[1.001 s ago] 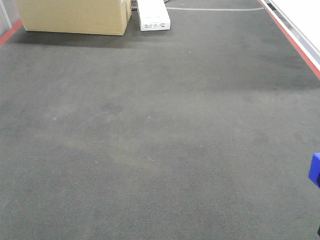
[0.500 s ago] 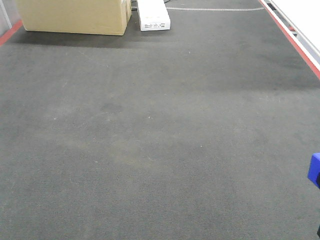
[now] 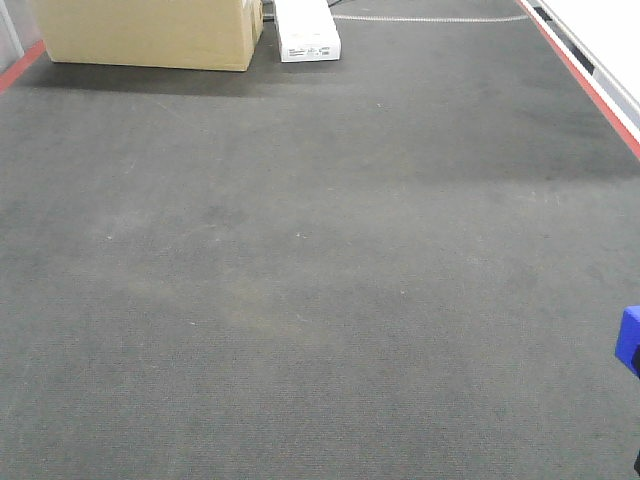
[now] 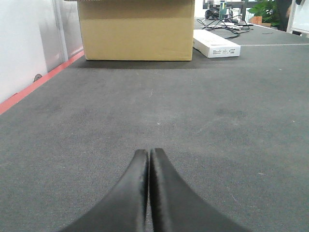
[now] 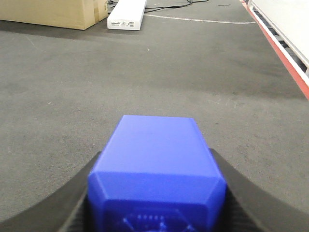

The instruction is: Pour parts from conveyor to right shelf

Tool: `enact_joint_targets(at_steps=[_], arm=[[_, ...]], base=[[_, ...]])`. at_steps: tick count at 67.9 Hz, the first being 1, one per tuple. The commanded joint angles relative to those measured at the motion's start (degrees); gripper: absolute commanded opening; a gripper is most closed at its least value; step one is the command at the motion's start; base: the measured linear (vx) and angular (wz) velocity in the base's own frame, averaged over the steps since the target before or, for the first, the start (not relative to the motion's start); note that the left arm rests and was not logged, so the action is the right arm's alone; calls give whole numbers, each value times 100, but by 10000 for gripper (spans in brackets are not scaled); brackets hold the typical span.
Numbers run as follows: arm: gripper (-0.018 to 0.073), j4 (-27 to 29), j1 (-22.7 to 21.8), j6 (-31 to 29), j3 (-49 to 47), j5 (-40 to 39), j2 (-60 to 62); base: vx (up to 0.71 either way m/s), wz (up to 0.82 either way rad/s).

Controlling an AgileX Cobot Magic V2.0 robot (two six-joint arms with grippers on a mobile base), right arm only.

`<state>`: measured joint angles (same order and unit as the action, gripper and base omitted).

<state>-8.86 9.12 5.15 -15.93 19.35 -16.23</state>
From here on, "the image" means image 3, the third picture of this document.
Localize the large brown cardboard box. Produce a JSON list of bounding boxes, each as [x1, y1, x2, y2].
[[30, 0, 265, 73]]

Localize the blue plastic box slanted corners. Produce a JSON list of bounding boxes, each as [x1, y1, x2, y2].
[[614, 305, 640, 380]]

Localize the long white carton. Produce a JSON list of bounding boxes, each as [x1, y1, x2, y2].
[[273, 0, 344, 64]]

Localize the conveyor with dark grey belt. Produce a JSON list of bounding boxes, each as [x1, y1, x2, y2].
[[0, 0, 640, 480]]

